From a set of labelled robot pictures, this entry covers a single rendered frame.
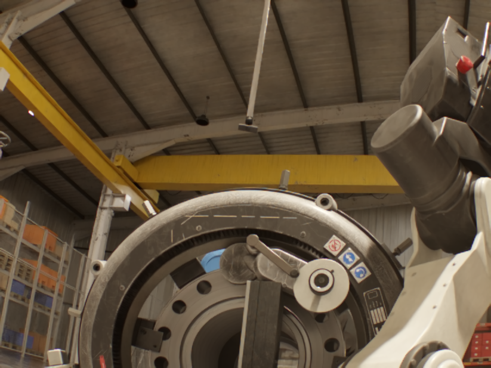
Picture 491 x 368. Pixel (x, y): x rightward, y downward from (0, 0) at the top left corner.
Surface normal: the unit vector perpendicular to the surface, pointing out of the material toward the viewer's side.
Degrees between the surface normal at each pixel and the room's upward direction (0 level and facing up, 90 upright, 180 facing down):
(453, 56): 82
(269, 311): 90
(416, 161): 139
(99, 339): 90
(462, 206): 127
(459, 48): 82
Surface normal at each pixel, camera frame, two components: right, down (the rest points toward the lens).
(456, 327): 0.53, -0.29
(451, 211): -0.21, 0.45
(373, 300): -0.15, -0.43
